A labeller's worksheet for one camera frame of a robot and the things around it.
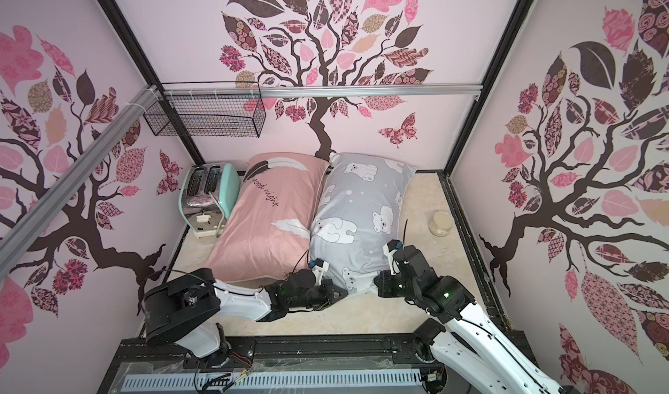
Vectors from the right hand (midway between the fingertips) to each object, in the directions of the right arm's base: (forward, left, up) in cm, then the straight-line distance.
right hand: (374, 278), depth 73 cm
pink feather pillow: (+15, +34, 0) cm, 37 cm away
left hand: (-3, +7, -10) cm, 13 cm away
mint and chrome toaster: (+30, +56, +4) cm, 64 cm away
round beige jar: (+24, -29, -9) cm, 38 cm away
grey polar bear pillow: (+22, +4, +1) cm, 22 cm away
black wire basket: (+58, +57, +20) cm, 84 cm away
